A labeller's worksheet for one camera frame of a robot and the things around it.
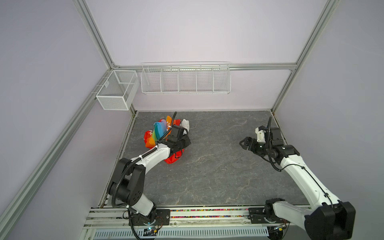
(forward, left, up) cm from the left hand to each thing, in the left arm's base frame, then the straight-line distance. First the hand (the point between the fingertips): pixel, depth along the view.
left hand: (190, 141), depth 90 cm
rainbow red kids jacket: (+12, +20, -1) cm, 24 cm away
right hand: (-9, -31, +6) cm, 33 cm away
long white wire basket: (+37, -2, +21) cm, 42 cm away
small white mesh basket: (+36, +48, +12) cm, 62 cm away
